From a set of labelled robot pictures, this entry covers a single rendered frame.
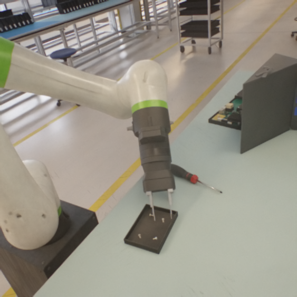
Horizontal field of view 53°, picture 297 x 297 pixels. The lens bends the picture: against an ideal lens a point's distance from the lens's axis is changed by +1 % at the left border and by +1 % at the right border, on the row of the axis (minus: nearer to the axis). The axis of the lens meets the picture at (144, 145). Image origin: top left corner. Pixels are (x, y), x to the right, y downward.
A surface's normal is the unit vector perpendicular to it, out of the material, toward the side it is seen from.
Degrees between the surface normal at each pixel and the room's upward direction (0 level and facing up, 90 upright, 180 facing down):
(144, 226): 0
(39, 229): 80
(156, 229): 0
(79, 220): 0
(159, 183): 45
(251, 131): 90
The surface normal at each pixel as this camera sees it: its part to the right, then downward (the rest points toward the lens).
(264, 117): 0.48, 0.41
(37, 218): 0.73, 0.11
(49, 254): -0.15, -0.84
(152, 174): -0.10, -0.27
